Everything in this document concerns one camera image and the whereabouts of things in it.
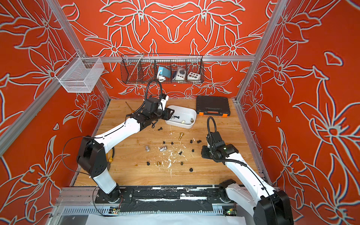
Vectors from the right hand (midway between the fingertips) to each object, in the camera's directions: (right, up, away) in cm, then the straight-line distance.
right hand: (200, 152), depth 81 cm
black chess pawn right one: (-4, +4, +12) cm, 13 cm away
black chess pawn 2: (-17, +3, +12) cm, 21 cm away
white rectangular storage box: (-10, +20, +26) cm, 34 cm away
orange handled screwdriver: (-51, +25, +30) cm, 64 cm away
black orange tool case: (+20, +29, +30) cm, 46 cm away
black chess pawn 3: (-12, -3, +7) cm, 14 cm away
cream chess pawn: (-9, +17, +22) cm, 29 cm away
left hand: (-17, +26, +3) cm, 31 cm away
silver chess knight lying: (-24, 0, +9) cm, 25 cm away
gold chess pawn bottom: (-25, -7, +2) cm, 26 cm away
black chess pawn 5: (-11, -7, +2) cm, 13 cm away
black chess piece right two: (+1, +4, +14) cm, 14 cm away
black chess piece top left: (-28, +11, +20) cm, 36 cm away
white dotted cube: (-4, +49, +14) cm, 51 cm away
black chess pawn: (-13, +20, +26) cm, 35 cm away
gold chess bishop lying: (-11, +8, +15) cm, 20 cm away
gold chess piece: (-3, +18, +23) cm, 29 cm away
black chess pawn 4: (-32, -8, +3) cm, 33 cm away
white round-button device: (-11, +49, +9) cm, 51 cm away
